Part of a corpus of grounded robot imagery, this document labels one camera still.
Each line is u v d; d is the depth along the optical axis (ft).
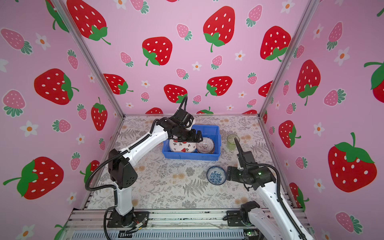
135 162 1.67
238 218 2.41
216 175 2.89
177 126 2.04
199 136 2.45
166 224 2.40
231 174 2.21
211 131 3.56
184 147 3.22
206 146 3.13
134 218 2.39
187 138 2.44
